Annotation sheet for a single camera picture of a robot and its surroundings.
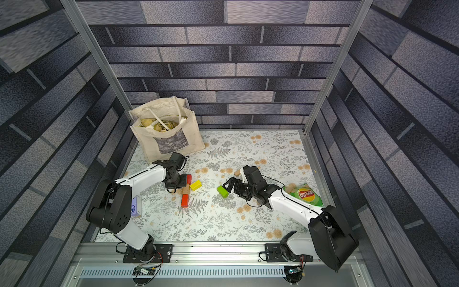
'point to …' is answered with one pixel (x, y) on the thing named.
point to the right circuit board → (293, 272)
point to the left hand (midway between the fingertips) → (183, 183)
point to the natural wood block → (186, 189)
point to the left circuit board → (140, 270)
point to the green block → (222, 191)
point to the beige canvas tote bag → (165, 127)
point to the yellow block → (196, 185)
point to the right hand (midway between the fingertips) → (227, 187)
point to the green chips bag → (303, 192)
